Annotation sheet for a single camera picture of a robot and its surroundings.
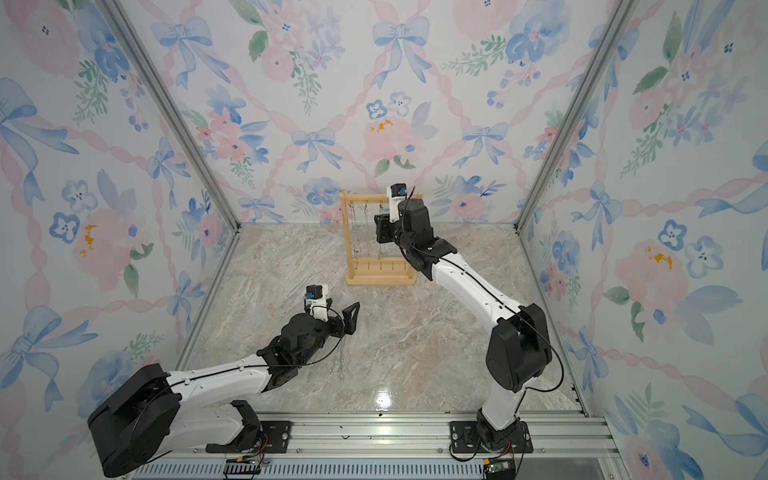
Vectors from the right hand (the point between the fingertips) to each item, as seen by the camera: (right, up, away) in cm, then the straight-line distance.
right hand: (380, 214), depth 82 cm
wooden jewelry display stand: (-3, -17, +25) cm, 30 cm away
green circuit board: (+29, -63, -9) cm, 70 cm away
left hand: (-9, -24, 0) cm, 25 cm away
